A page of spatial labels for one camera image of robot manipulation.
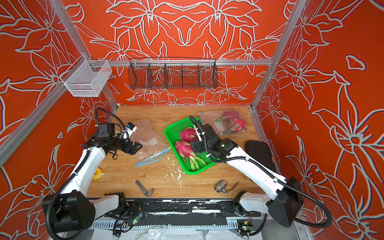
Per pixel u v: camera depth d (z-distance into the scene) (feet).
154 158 2.88
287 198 1.24
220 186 2.49
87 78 3.02
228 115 3.43
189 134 2.97
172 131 3.23
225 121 3.51
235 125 3.20
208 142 1.83
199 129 1.81
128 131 2.33
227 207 2.39
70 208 1.28
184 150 2.80
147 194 2.54
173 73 3.21
